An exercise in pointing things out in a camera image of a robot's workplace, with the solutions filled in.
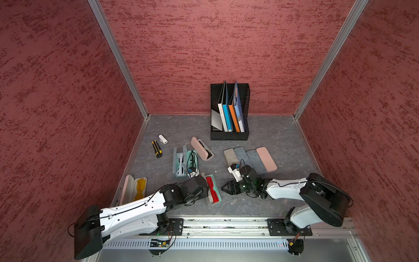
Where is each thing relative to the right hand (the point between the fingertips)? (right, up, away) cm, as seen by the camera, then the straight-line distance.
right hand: (225, 191), depth 85 cm
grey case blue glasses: (+19, +14, +8) cm, 25 cm away
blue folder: (+8, +44, +3) cm, 45 cm away
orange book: (+4, +44, +2) cm, 45 cm away
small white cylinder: (-40, +27, +19) cm, 52 cm away
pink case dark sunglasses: (-14, +22, +10) cm, 27 cm away
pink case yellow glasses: (-49, +1, 0) cm, 49 cm away
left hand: (-10, +2, -7) cm, 12 cm away
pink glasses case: (+26, +15, +11) cm, 32 cm away
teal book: (+1, +43, +4) cm, 43 cm away
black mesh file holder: (+14, +59, +23) cm, 65 cm away
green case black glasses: (-21, +15, +12) cm, 28 cm away
